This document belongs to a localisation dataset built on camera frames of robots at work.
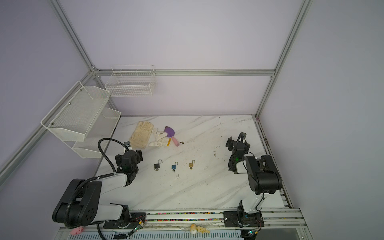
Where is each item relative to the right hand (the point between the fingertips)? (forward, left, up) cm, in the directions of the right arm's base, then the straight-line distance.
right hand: (237, 138), depth 95 cm
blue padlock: (-16, +41, -9) cm, 45 cm away
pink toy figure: (-51, +82, -6) cm, 97 cm away
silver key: (-17, +30, -9) cm, 36 cm away
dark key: (-19, +41, -9) cm, 46 cm away
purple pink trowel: (+10, +47, -9) cm, 48 cm away
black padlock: (-16, +52, -9) cm, 55 cm away
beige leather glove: (+7, +68, -8) cm, 69 cm away
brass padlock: (-14, +30, -9) cm, 34 cm away
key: (-19, +51, -8) cm, 55 cm away
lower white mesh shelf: (-18, +80, +15) cm, 84 cm away
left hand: (-12, +69, 0) cm, 70 cm away
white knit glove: (+6, +53, -7) cm, 54 cm away
